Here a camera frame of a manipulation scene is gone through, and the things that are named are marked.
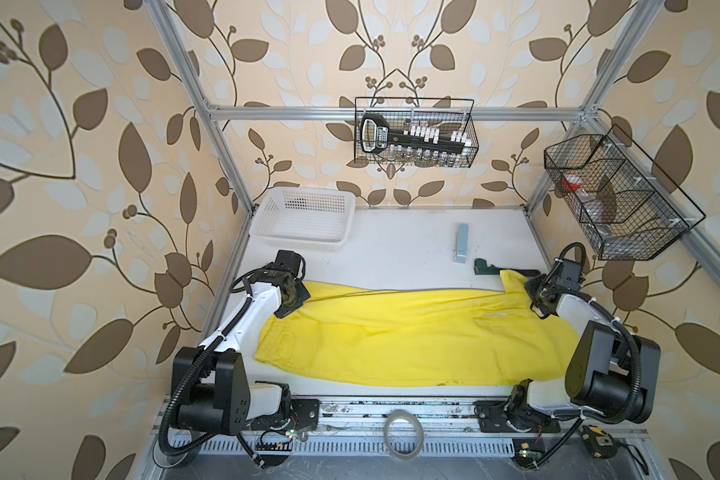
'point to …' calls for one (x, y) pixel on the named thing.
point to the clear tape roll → (401, 414)
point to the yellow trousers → (416, 335)
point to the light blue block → (461, 245)
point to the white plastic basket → (314, 219)
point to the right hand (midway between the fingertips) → (534, 291)
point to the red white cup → (572, 182)
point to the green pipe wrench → (480, 268)
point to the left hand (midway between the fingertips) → (299, 298)
